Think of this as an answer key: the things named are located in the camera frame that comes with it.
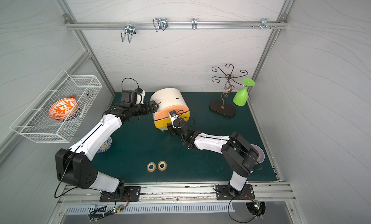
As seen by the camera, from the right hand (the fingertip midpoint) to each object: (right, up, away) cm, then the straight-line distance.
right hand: (171, 121), depth 87 cm
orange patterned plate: (-48, +8, -20) cm, 53 cm away
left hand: (-10, +9, -4) cm, 14 cm away
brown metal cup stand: (+41, +7, +23) cm, 48 cm away
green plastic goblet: (+43, +15, +1) cm, 46 cm away
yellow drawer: (-5, -1, -1) cm, 5 cm away
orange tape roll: (-11, -26, -4) cm, 29 cm away
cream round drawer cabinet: (-1, +14, +1) cm, 14 cm away
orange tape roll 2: (-5, -25, -4) cm, 26 cm away
